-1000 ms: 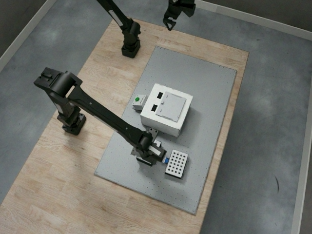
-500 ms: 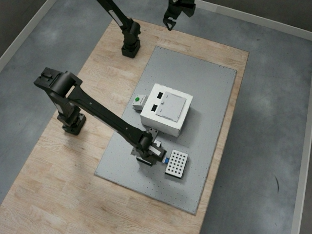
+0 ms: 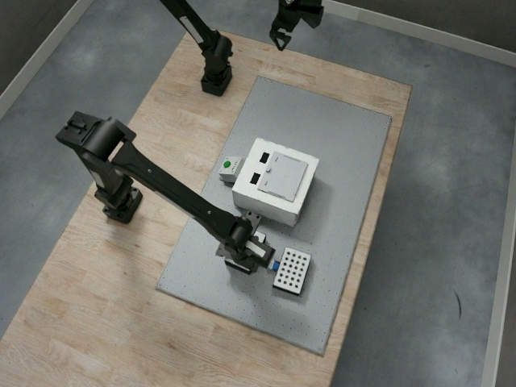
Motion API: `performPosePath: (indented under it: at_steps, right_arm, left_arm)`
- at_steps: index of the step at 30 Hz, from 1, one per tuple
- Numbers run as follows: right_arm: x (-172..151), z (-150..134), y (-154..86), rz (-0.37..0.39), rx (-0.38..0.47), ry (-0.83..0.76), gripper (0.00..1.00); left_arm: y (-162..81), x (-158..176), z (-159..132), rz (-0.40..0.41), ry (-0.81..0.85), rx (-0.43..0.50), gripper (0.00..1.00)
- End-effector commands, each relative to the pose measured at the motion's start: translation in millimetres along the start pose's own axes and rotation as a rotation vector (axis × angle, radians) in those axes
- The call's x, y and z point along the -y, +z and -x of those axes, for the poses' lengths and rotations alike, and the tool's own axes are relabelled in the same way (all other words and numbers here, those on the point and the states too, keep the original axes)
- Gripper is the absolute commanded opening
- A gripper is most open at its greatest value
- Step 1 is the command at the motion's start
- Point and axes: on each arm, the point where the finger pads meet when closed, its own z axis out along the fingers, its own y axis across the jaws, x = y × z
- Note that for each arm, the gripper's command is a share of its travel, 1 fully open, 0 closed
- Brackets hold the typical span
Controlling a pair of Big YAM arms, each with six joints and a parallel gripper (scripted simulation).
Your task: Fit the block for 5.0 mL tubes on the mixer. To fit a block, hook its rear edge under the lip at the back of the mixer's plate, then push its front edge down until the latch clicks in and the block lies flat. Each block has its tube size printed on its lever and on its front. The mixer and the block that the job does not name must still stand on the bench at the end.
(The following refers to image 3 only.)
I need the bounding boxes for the white plate with round holes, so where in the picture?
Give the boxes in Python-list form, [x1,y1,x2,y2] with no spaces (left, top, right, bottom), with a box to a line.
[224,231,266,276]

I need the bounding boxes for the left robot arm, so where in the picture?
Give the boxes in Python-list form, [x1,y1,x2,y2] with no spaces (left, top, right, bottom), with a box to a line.
[160,0,324,90]

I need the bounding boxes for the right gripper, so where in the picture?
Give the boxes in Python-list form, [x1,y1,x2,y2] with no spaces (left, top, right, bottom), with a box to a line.
[215,243,259,273]

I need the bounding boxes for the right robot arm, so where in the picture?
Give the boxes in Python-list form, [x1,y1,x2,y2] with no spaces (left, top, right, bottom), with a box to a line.
[55,111,276,269]

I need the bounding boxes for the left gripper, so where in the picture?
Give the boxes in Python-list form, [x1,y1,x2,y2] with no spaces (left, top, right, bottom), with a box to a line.
[269,3,302,51]

